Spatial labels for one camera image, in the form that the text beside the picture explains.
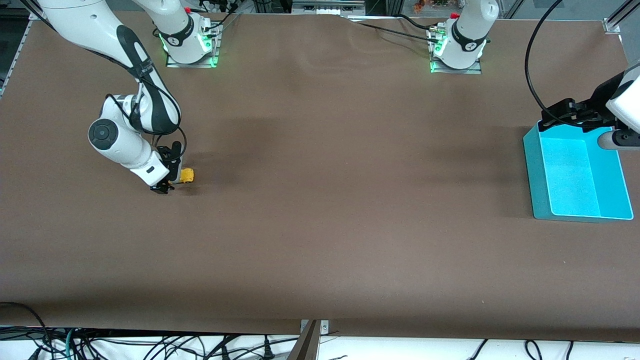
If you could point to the teal plastic bin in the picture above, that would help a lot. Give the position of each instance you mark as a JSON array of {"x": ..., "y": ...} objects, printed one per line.
[{"x": 575, "y": 180}]

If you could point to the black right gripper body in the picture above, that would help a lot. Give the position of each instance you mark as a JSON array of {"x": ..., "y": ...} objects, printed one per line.
[{"x": 174, "y": 165}]

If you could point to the grey power strip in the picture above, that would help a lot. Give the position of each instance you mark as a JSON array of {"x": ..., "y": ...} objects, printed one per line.
[{"x": 327, "y": 7}]

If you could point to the grey slanted metal bar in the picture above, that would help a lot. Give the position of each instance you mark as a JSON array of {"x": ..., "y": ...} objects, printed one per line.
[{"x": 306, "y": 345}]

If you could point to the small metal table bracket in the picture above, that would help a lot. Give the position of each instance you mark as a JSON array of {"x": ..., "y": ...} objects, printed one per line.
[{"x": 325, "y": 327}]

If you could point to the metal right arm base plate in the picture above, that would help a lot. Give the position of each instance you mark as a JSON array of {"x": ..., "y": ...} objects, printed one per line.
[{"x": 215, "y": 50}]

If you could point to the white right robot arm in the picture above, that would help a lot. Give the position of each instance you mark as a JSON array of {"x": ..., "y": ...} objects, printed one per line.
[{"x": 100, "y": 25}]

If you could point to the aluminium frame profile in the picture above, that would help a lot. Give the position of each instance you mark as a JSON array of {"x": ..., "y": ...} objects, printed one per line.
[{"x": 617, "y": 20}]

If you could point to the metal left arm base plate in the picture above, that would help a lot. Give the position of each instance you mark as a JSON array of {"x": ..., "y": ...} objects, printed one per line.
[{"x": 477, "y": 70}]

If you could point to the small orange object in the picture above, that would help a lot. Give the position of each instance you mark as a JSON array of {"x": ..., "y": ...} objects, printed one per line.
[{"x": 419, "y": 6}]

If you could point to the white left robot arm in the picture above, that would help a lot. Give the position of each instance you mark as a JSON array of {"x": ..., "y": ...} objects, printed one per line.
[{"x": 467, "y": 35}]

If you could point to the yellow beetle toy car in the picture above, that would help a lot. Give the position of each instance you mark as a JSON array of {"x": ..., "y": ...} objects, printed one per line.
[{"x": 187, "y": 175}]

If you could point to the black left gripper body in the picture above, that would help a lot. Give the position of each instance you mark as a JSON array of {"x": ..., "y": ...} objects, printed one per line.
[{"x": 600, "y": 98}]

